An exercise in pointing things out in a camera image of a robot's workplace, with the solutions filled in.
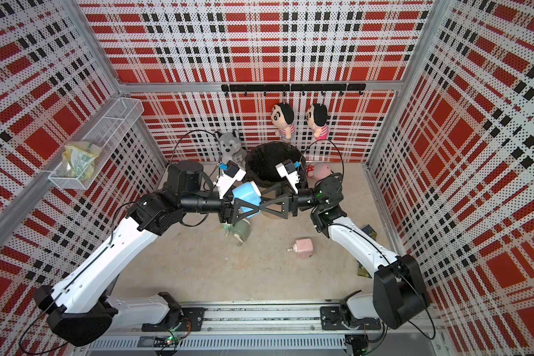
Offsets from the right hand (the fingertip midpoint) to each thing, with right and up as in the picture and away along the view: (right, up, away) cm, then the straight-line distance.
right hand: (263, 203), depth 61 cm
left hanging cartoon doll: (+6, +34, +30) cm, 45 cm away
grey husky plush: (-19, +23, +44) cm, 53 cm away
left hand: (-2, 0, 0) cm, 2 cm away
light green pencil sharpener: (-17, -13, +30) cm, 37 cm away
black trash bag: (-3, +15, +30) cm, 34 cm away
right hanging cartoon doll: (+21, +34, +34) cm, 53 cm away
